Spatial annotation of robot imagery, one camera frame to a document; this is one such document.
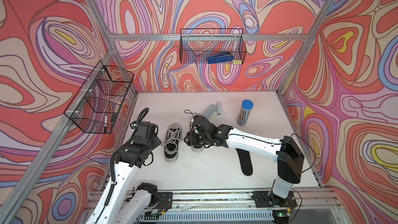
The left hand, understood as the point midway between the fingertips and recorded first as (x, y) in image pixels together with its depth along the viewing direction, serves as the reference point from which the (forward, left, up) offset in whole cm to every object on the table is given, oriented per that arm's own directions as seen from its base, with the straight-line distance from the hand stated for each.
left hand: (156, 138), depth 74 cm
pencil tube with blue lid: (+20, -48, +1) cm, 52 cm away
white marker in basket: (+5, +24, +6) cm, 25 cm away
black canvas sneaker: (+8, -6, -13) cm, 16 cm away
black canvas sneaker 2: (+2, -18, -15) cm, 23 cm away
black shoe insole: (-5, -47, -17) cm, 50 cm away
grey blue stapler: (+30, -30, -14) cm, 45 cm away
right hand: (0, -16, -6) cm, 17 cm away
